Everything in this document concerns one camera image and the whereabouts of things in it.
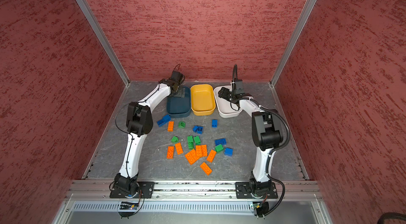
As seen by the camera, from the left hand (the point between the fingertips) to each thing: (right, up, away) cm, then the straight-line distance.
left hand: (174, 94), depth 105 cm
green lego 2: (+17, -27, -17) cm, 36 cm away
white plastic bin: (+34, -8, +3) cm, 35 cm away
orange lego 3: (+6, -31, -17) cm, 36 cm away
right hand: (+31, -1, -5) cm, 32 cm away
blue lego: (-7, -18, -8) cm, 21 cm away
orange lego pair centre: (+19, -31, -20) cm, 42 cm away
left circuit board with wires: (-16, -53, -32) cm, 64 cm away
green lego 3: (+29, -30, -19) cm, 46 cm away
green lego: (+3, -27, -15) cm, 31 cm away
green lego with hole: (+7, -19, -10) cm, 22 cm away
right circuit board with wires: (+47, -53, -34) cm, 79 cm away
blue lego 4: (+34, -33, -18) cm, 51 cm away
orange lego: (0, -20, -10) cm, 22 cm away
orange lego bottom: (+22, -39, -24) cm, 51 cm away
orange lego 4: (+25, -34, -19) cm, 47 cm away
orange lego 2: (+2, -32, -19) cm, 38 cm away
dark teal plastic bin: (+4, -9, -3) cm, 10 cm away
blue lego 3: (+31, -27, -15) cm, 44 cm away
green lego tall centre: (+13, -28, -17) cm, 35 cm away
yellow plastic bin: (+19, -3, +5) cm, 20 cm away
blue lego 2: (-4, -16, -5) cm, 17 cm away
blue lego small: (+27, -18, -7) cm, 33 cm away
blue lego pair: (+17, -21, -13) cm, 30 cm away
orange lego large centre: (+14, -35, -20) cm, 42 cm away
